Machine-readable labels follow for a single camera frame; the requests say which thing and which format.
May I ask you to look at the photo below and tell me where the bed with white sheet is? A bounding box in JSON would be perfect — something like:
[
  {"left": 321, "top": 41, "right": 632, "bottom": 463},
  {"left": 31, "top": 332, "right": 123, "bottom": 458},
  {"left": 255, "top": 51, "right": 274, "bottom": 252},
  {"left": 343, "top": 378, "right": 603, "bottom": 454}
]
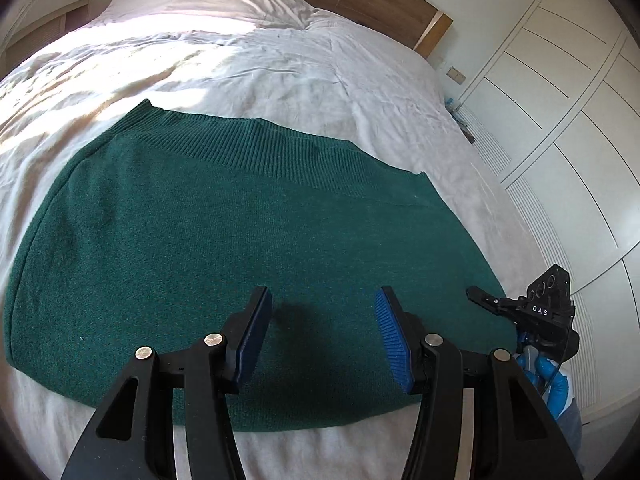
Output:
[{"left": 0, "top": 0, "right": 568, "bottom": 480}]

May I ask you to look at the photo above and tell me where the white wardrobe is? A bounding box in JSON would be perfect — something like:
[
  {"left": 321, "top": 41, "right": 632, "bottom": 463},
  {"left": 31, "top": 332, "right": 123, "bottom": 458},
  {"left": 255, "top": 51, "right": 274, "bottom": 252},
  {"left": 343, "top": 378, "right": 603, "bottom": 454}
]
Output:
[{"left": 457, "top": 0, "right": 637, "bottom": 423}]

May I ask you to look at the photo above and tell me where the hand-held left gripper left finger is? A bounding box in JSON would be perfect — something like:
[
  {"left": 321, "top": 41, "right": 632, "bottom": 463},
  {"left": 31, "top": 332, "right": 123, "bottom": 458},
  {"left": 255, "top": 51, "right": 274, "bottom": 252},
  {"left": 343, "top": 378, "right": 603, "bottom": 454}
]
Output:
[{"left": 61, "top": 286, "right": 274, "bottom": 480}]

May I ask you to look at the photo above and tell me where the person's right forearm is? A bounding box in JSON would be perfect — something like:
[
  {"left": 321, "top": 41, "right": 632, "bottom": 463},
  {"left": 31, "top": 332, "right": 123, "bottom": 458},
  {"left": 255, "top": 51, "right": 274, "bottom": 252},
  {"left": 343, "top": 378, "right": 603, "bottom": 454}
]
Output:
[{"left": 552, "top": 397, "right": 585, "bottom": 466}]

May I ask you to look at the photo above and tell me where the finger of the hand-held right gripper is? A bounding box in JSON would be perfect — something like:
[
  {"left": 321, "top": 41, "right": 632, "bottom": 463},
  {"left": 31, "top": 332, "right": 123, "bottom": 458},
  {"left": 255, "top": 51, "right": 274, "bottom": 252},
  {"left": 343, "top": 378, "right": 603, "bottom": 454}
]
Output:
[{"left": 466, "top": 286, "right": 526, "bottom": 318}]

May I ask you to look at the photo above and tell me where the slatted radiator cover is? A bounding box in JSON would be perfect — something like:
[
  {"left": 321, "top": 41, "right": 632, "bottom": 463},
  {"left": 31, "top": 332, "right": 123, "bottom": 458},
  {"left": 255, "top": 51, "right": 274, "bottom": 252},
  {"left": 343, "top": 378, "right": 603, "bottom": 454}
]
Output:
[{"left": 0, "top": 0, "right": 92, "bottom": 70}]

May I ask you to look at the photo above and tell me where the white pillow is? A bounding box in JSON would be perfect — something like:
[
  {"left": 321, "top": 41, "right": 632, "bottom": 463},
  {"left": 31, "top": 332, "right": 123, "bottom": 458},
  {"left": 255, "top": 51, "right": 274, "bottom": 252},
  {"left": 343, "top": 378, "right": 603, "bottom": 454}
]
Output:
[
  {"left": 102, "top": 0, "right": 323, "bottom": 31},
  {"left": 306, "top": 7, "right": 438, "bottom": 78}
]

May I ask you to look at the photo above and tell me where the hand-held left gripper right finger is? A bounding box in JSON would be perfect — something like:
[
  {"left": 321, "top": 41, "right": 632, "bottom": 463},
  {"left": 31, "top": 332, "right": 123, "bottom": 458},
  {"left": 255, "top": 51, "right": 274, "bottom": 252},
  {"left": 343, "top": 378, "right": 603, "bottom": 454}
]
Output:
[{"left": 375, "top": 286, "right": 585, "bottom": 480}]

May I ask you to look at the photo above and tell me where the green knit sweater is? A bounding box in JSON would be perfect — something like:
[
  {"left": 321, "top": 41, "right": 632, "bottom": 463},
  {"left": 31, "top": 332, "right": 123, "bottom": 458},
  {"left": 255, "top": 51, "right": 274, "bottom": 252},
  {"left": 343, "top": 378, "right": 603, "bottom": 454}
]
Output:
[{"left": 4, "top": 99, "right": 518, "bottom": 433}]

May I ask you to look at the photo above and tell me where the person's right hand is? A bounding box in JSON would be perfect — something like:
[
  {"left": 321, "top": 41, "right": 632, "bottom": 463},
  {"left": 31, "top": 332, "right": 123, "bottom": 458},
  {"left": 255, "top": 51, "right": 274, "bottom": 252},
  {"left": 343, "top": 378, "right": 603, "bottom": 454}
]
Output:
[{"left": 517, "top": 345, "right": 571, "bottom": 421}]

